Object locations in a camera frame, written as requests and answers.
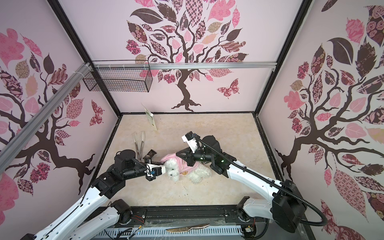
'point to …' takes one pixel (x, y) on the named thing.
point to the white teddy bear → (196, 176)
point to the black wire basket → (119, 76)
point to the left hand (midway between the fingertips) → (166, 163)
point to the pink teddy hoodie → (182, 164)
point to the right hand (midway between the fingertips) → (178, 151)
